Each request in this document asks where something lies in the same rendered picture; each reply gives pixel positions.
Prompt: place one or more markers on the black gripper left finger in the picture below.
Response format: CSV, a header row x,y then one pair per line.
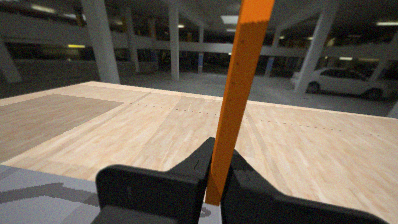
x,y
177,193

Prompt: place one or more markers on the grey flat plate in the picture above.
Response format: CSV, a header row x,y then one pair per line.
x,y
32,197

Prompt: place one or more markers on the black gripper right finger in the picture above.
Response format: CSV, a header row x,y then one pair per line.
x,y
248,198

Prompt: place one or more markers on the orange handle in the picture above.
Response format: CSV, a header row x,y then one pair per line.
x,y
249,36

